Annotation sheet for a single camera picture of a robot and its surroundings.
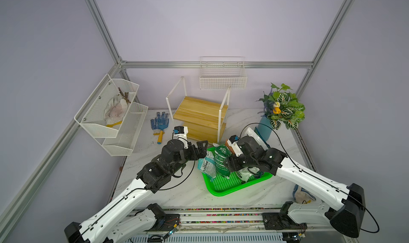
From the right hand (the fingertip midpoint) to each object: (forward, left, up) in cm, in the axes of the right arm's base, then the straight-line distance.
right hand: (229, 163), depth 76 cm
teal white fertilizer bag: (0, +11, -2) cm, 11 cm away
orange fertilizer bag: (+3, +1, +10) cm, 11 cm away
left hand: (+4, +14, +12) cm, 19 cm away
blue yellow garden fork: (+41, +43, -14) cm, 62 cm away
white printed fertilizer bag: (-3, -8, -7) cm, 11 cm away
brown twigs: (+34, +56, +15) cm, 68 cm away
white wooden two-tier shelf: (+23, +12, +5) cm, 27 cm away
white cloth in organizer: (+23, +57, +16) cm, 63 cm away
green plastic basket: (-8, +4, -7) cm, 12 cm away
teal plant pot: (+24, -24, -3) cm, 34 cm away
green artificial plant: (+22, -27, +16) cm, 38 cm away
